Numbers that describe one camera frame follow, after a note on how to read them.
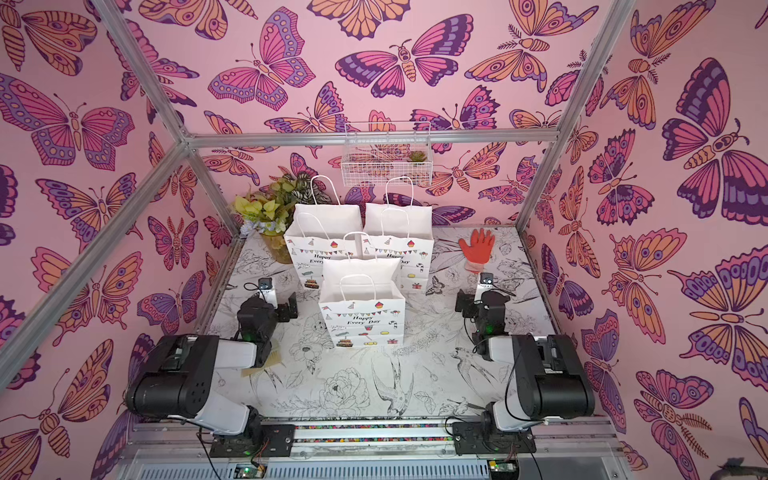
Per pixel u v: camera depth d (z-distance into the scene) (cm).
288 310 87
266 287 81
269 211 92
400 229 95
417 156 92
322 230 97
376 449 73
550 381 45
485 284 81
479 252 114
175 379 45
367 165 106
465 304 85
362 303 70
